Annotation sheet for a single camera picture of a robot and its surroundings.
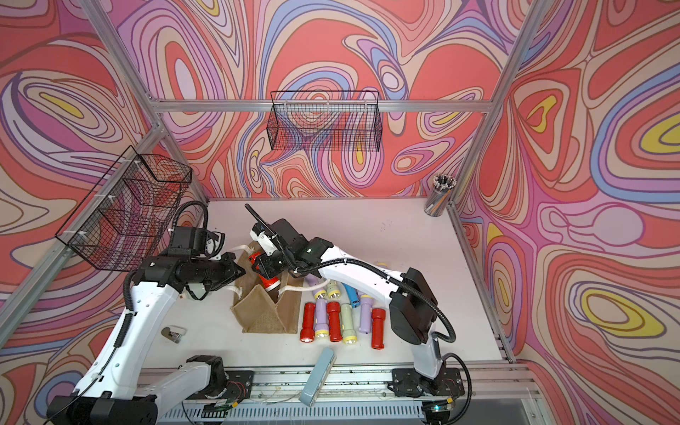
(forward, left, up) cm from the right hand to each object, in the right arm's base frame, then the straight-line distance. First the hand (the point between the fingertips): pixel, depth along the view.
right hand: (261, 272), depth 76 cm
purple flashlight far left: (+6, -13, -17) cm, 22 cm away
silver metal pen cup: (+38, -64, -10) cm, 75 cm away
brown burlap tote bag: (-9, +1, -7) cm, 11 cm away
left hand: (0, +3, +2) cm, 4 cm away
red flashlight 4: (-11, -34, -18) cm, 40 cm away
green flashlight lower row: (-14, -25, -16) cm, 33 cm away
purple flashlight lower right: (-7, -31, -17) cm, 36 cm away
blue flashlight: (0, -27, -17) cm, 32 cm away
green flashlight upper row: (+1, -20, -16) cm, 26 cm away
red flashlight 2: (-12, -12, -16) cm, 24 cm away
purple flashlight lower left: (-7, -16, -17) cm, 24 cm away
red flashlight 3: (-5, -20, -16) cm, 26 cm away
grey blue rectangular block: (-24, -16, -18) cm, 34 cm away
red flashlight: (-4, -3, +1) cm, 5 cm away
